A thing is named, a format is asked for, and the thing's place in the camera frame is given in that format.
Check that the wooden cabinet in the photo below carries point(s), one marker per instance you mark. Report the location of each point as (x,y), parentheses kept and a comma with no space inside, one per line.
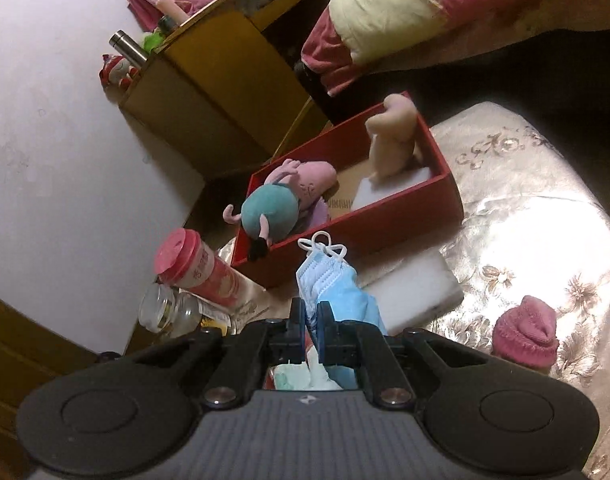
(195,105)

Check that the peach pillar candle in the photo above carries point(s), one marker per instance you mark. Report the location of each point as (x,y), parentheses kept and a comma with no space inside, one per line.
(174,4)

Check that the thin white sponge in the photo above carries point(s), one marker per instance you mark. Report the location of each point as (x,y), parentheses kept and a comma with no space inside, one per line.
(380,190)

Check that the clear glass jar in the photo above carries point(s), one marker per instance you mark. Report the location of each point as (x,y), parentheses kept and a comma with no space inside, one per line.
(160,310)

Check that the white green packet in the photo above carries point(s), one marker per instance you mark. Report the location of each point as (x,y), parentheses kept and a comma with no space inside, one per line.
(297,377)

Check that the teal pink pig plush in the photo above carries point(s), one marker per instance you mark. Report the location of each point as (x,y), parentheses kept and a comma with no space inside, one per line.
(275,205)

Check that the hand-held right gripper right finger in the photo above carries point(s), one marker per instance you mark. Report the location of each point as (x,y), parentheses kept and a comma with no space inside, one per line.
(325,327)

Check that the grey cloth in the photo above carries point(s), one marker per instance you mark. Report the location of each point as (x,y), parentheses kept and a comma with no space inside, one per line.
(260,2)

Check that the red white plush doll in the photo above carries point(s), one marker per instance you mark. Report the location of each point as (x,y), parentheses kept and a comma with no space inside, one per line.
(117,72)

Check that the peach plush toy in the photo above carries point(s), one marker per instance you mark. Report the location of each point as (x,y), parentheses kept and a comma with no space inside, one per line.
(392,152)

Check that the red cardboard box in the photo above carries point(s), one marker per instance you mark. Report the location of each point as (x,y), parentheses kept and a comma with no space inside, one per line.
(385,230)

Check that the steel thermos bottle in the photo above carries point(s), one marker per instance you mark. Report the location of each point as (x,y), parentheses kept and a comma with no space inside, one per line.
(130,49)

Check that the blue face mask bundle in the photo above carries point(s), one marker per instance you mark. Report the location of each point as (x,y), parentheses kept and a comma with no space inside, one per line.
(335,280)

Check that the pink lidded cup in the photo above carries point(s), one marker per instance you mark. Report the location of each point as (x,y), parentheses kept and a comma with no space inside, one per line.
(205,270)

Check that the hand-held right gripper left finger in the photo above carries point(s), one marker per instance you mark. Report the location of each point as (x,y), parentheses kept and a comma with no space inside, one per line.
(299,319)

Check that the purple cloth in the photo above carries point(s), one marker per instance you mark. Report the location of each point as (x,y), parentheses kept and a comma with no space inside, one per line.
(319,215)

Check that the pink printed quilt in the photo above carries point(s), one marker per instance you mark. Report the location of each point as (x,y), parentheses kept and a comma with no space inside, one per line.
(435,0)

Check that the dark small cup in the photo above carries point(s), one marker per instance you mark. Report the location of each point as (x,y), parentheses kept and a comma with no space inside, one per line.
(168,22)

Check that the green plush toy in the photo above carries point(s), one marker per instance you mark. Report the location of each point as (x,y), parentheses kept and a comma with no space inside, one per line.
(154,40)

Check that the thick white foam block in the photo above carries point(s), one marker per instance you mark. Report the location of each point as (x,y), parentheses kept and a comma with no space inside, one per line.
(415,290)

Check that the pink knit hat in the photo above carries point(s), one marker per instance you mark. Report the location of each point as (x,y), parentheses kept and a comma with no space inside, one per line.
(527,330)

